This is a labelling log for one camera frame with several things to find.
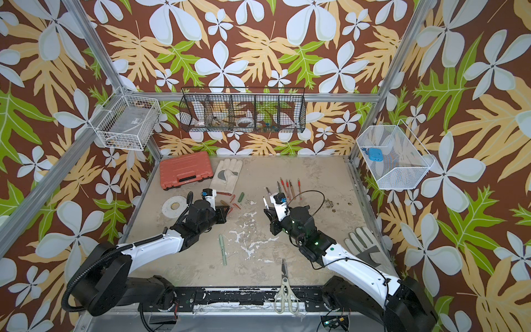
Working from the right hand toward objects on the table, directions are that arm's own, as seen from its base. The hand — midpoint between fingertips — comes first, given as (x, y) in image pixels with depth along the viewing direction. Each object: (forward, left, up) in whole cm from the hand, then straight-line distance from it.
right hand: (264, 209), depth 77 cm
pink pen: (+21, -2, -18) cm, 28 cm away
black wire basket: (+48, +9, +12) cm, 50 cm away
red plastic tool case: (+33, +43, -14) cm, 55 cm away
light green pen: (-9, +18, -19) cm, 27 cm away
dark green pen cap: (+17, +12, -18) cm, 28 cm away
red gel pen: (+24, -18, -19) cm, 36 cm away
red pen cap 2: (+14, +15, -19) cm, 29 cm away
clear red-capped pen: (+25, -12, -19) cm, 34 cm away
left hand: (+7, +15, -8) cm, 19 cm away
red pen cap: (+17, +16, -19) cm, 30 cm away
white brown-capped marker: (0, -1, +3) cm, 3 cm away
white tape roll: (+12, +44, -18) cm, 49 cm away
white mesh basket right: (+20, -53, +7) cm, 57 cm away
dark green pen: (+25, -7, -19) cm, 32 cm away
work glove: (-7, -43, -19) cm, 48 cm away
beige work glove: (+31, +21, -18) cm, 42 cm away
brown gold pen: (+24, -14, -20) cm, 34 cm away
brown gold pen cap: (+14, +20, -17) cm, 30 cm away
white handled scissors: (-27, -10, -20) cm, 35 cm away
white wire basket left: (+33, +59, +16) cm, 70 cm away
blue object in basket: (+23, -47, +7) cm, 52 cm away
